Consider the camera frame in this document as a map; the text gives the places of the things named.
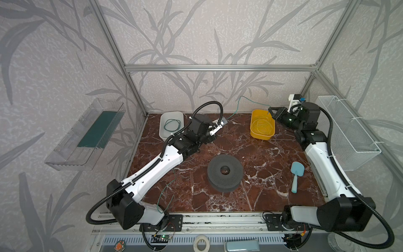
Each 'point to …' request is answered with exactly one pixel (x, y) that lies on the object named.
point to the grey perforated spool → (225, 172)
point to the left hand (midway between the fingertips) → (212, 119)
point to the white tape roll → (201, 237)
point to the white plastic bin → (170, 122)
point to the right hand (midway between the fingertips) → (269, 103)
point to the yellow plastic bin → (254, 134)
